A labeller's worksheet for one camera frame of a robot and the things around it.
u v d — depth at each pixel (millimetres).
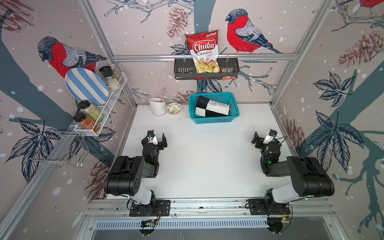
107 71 782
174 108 1175
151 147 700
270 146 716
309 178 470
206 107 1070
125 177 468
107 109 697
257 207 727
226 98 1180
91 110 644
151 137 773
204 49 801
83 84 700
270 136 773
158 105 1067
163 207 733
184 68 949
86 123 611
